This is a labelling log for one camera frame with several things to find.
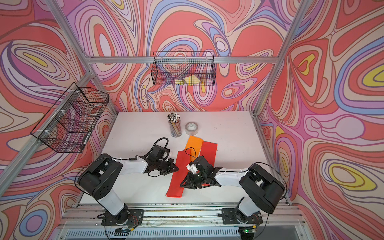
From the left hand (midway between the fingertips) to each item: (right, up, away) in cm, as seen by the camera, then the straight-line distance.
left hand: (180, 170), depth 88 cm
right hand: (+2, -8, -10) cm, 12 cm away
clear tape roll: (+6, +25, +21) cm, 33 cm away
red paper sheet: (+18, +10, +10) cm, 23 cm away
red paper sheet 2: (+1, +5, +3) cm, 6 cm away
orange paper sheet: (+9, +14, +13) cm, 21 cm away
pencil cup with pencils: (-4, +29, +4) cm, 30 cm away
